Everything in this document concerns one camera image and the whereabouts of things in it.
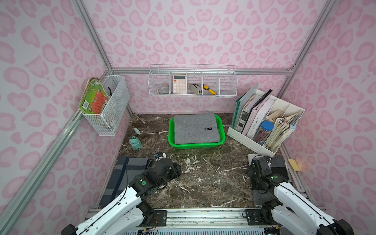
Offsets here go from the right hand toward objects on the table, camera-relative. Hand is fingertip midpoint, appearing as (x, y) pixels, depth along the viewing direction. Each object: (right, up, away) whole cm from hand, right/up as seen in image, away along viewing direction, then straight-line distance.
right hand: (251, 168), depth 87 cm
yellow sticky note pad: (+32, 0, +9) cm, 33 cm away
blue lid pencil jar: (+8, +22, +1) cm, 23 cm away
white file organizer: (+17, +30, -4) cm, 35 cm away
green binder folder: (-7, +38, -3) cm, 39 cm away
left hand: (-42, +4, -9) cm, 43 cm away
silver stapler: (-33, +50, +10) cm, 61 cm away
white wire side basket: (-77, +27, -14) cm, 83 cm away
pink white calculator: (-43, +52, +8) cm, 68 cm away
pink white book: (+4, +31, +1) cm, 31 cm away
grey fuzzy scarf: (-30, +24, +12) cm, 40 cm away
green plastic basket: (-15, +23, +11) cm, 29 cm away
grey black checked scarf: (+17, +1, +1) cm, 17 cm away
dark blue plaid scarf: (-76, -1, +3) cm, 76 cm away
